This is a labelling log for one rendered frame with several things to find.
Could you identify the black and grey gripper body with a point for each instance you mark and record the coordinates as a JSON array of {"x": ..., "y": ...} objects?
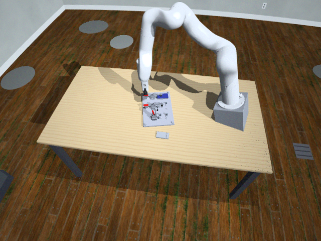
[{"x": 144, "y": 84}]

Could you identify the blue rectangular block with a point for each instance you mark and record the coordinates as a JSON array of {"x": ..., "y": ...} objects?
[{"x": 164, "y": 96}]

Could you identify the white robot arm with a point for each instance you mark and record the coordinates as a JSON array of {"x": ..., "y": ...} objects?
[{"x": 180, "y": 14}]

